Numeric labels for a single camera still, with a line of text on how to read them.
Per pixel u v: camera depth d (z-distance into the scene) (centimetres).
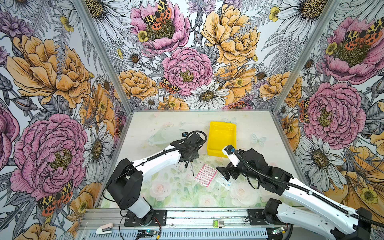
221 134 106
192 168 83
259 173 45
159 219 75
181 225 73
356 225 40
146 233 71
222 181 85
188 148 63
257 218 73
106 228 70
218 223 70
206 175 88
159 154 53
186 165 71
